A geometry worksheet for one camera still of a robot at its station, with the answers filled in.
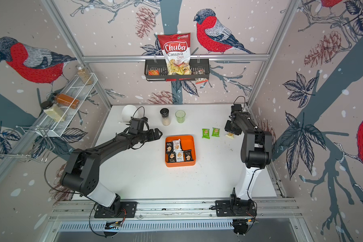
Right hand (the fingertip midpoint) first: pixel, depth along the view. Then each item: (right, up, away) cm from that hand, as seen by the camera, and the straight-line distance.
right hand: (230, 128), depth 99 cm
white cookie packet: (-36, -10, -5) cm, 38 cm away
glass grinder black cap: (-45, +11, +1) cm, 46 cm away
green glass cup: (-34, +9, +11) cm, 37 cm away
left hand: (-46, -1, -8) cm, 47 cm away
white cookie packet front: (-34, -16, -10) cm, 39 cm away
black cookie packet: (-40, -11, -7) cm, 42 cm away
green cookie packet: (-9, -3, +4) cm, 10 cm away
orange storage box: (-29, -9, -1) cm, 30 cm away
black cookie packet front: (-38, -16, -11) cm, 43 cm away
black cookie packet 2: (-28, -16, -8) cm, 33 cm away
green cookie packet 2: (-16, -4, +4) cm, 17 cm away
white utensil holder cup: (-69, +12, -1) cm, 70 cm away
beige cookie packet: (-1, -4, -4) cm, 6 cm away
